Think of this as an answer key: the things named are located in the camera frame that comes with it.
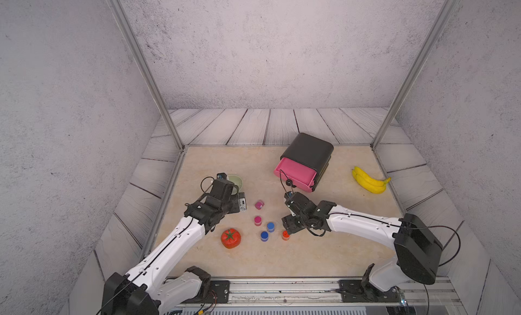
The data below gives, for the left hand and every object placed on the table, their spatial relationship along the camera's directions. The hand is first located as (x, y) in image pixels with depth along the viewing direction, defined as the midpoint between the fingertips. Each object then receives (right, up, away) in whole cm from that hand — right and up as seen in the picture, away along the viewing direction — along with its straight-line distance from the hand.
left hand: (238, 199), depth 81 cm
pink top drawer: (+27, +9, +9) cm, 29 cm away
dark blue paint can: (+11, -16, +3) cm, 19 cm away
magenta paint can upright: (+8, -11, +8) cm, 15 cm away
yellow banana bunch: (+60, +4, +17) cm, 63 cm away
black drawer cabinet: (+32, +19, +15) cm, 40 cm away
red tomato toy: (-3, -15, -1) cm, 15 cm away
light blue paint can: (+13, -13, +6) cm, 19 cm away
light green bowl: (-3, +6, +19) cm, 21 cm away
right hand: (+21, -10, +3) cm, 24 cm away
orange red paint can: (+19, -16, +4) cm, 25 cm away
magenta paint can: (+8, -5, +13) cm, 16 cm away
